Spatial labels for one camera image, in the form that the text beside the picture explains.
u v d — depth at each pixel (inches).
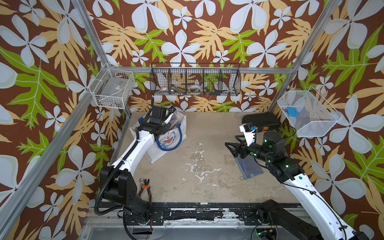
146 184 33.1
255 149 22.8
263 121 44.3
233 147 24.2
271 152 20.2
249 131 22.7
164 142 36.1
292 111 33.7
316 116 30.3
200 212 30.2
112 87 33.9
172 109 28.9
